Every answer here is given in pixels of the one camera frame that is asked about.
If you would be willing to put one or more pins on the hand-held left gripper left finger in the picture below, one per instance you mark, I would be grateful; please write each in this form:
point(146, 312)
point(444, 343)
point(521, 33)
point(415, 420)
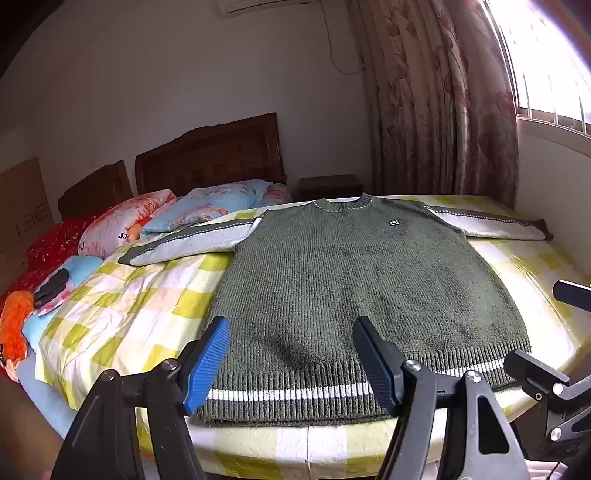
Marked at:
point(207, 364)

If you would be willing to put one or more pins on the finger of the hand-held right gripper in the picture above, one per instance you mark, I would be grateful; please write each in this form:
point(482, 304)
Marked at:
point(538, 378)
point(572, 293)

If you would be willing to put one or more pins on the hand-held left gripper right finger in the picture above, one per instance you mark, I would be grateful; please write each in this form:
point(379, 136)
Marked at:
point(378, 364)

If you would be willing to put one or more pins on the green knitted sweater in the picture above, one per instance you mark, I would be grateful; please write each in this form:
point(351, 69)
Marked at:
point(346, 277)

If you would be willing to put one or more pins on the yellow checked bed sheet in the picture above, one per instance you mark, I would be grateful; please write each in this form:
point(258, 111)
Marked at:
point(138, 314)

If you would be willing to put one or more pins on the light blue cloth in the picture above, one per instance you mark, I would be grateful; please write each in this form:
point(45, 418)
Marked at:
point(85, 270)

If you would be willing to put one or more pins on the blue floral quilt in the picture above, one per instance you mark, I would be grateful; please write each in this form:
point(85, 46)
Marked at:
point(207, 205)

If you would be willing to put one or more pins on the pink floral pillow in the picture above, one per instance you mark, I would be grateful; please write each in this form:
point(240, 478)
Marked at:
point(111, 226)

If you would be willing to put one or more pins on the black object on bed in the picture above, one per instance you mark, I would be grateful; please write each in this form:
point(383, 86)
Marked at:
point(51, 288)

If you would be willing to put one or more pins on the dark wooden nightstand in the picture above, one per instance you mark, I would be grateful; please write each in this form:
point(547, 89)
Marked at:
point(330, 187)

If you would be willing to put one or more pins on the red dotted blanket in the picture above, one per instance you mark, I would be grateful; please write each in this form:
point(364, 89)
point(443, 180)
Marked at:
point(55, 242)

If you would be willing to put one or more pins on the small wooden headboard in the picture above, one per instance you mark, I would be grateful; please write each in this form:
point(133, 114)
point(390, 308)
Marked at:
point(97, 191)

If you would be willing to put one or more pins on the large wooden headboard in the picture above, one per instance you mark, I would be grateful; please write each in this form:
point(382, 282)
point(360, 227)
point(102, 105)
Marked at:
point(207, 157)

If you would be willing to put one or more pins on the window with bars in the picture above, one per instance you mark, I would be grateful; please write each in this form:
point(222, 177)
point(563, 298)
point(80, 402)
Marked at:
point(545, 60)

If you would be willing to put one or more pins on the pink floral curtain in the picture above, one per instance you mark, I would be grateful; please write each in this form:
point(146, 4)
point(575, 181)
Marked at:
point(429, 101)

